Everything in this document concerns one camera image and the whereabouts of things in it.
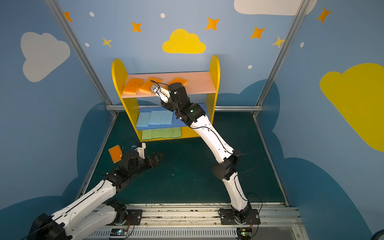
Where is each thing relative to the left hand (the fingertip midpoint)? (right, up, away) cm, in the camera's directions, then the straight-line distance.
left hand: (158, 155), depth 82 cm
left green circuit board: (-17, -35, -11) cm, 40 cm away
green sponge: (-14, +11, +22) cm, 28 cm away
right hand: (+8, +35, -9) cm, 37 cm away
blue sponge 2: (-6, +22, +17) cm, 28 cm away
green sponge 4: (+7, +12, +26) cm, 29 cm away
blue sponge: (-13, +21, +14) cm, 29 cm away
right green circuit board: (+45, -36, -10) cm, 58 cm away
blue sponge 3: (+1, +22, +17) cm, 28 cm away
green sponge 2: (-7, +12, +23) cm, 26 cm away
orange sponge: (-31, -2, +15) cm, 35 cm away
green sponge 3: (0, +12, +24) cm, 27 cm away
